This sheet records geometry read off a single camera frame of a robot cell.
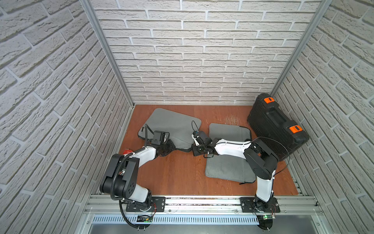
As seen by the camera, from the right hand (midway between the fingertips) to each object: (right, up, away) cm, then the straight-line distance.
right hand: (195, 150), depth 94 cm
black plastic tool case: (+43, +18, -10) cm, 48 cm away
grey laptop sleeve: (+19, -8, -10) cm, 23 cm away
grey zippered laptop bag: (-11, +14, +15) cm, 23 cm away
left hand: (-13, +4, -1) cm, 13 cm away
